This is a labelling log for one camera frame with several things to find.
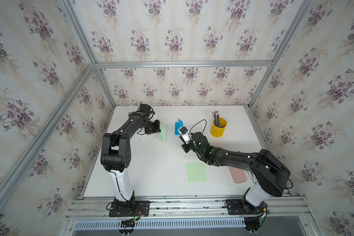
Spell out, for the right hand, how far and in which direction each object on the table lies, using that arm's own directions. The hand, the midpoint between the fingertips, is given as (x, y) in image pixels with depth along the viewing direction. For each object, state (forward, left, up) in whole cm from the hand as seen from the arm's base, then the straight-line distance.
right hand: (182, 136), depth 85 cm
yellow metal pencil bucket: (+8, -24, -7) cm, 26 cm away
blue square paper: (+16, +3, -10) cm, 19 cm away
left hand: (+7, +14, -5) cm, 16 cm away
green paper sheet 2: (-16, -9, -14) cm, 23 cm away
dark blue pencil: (+14, -23, -1) cm, 27 cm away
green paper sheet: (+5, +13, -7) cm, 16 cm away
